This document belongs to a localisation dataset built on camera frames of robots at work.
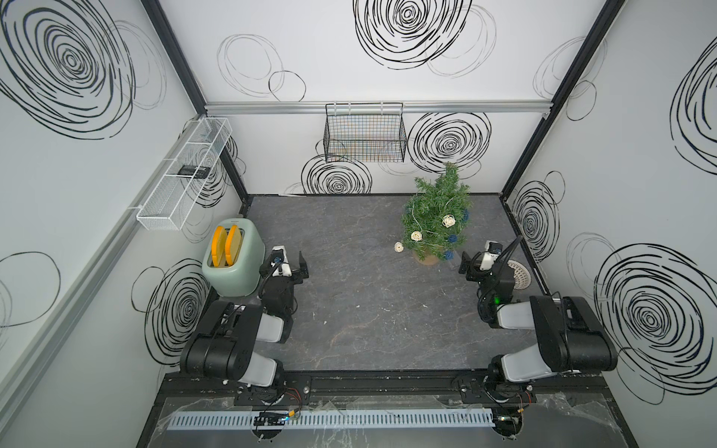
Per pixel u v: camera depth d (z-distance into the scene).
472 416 0.71
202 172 0.78
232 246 0.79
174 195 0.74
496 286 0.70
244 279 0.83
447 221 0.74
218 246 0.77
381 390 0.75
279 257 0.74
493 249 0.79
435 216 0.77
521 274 0.93
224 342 0.44
